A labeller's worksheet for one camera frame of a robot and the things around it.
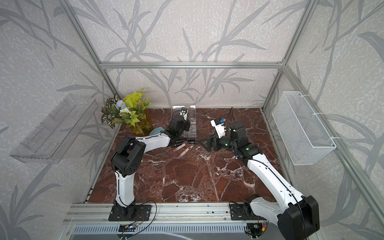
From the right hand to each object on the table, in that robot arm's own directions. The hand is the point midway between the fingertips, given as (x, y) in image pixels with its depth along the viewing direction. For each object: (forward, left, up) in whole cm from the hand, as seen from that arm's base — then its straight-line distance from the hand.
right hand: (205, 138), depth 74 cm
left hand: (+24, +11, -11) cm, 28 cm away
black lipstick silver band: (+12, +8, -23) cm, 27 cm away
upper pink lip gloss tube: (+9, +14, -23) cm, 29 cm away
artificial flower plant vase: (+20, +43, 0) cm, 47 cm away
